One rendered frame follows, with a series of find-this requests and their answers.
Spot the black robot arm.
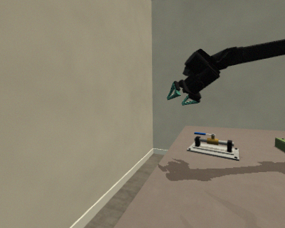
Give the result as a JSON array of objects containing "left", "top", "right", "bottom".
[{"left": 183, "top": 39, "right": 285, "bottom": 86}]

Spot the white rectangular mounting plate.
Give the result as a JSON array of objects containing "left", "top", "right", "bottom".
[{"left": 187, "top": 142, "right": 239, "bottom": 161}]

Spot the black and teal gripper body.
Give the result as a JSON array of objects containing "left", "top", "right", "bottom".
[{"left": 174, "top": 75, "right": 206, "bottom": 103}]

